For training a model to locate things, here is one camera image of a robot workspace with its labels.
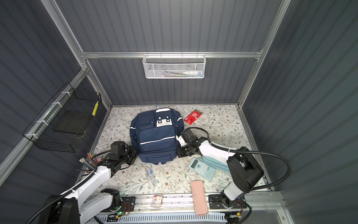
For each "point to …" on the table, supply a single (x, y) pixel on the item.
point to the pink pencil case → (199, 197)
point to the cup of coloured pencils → (91, 164)
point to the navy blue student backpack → (154, 133)
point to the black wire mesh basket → (61, 125)
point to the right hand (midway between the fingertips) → (178, 154)
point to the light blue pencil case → (215, 164)
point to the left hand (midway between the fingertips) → (140, 149)
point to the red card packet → (193, 116)
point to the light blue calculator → (202, 168)
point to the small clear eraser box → (156, 200)
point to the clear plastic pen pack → (152, 180)
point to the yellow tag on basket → (95, 108)
